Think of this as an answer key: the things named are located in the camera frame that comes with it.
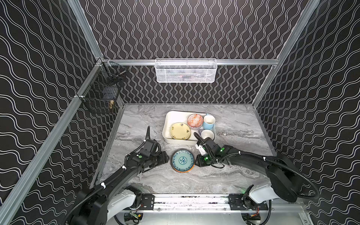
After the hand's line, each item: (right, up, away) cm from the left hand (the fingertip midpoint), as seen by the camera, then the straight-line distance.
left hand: (167, 158), depth 83 cm
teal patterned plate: (+9, -3, +5) cm, 11 cm away
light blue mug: (+28, +21, +17) cm, 39 cm away
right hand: (+17, -4, +2) cm, 18 cm away
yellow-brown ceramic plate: (+7, +14, +21) cm, 26 cm away
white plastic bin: (0, +24, +22) cm, 32 cm away
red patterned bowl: (+18, +22, +21) cm, 35 cm away
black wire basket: (-47, +39, +11) cm, 62 cm away
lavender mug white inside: (+25, +13, +11) cm, 30 cm away
